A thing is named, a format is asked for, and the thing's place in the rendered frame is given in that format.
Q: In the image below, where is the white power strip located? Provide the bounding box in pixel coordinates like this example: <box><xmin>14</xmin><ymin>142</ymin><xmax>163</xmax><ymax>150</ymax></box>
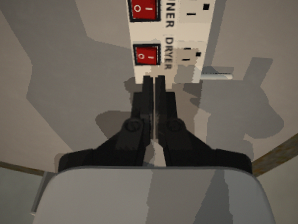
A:
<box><xmin>126</xmin><ymin>0</ymin><xmax>233</xmax><ymax>89</ymax></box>

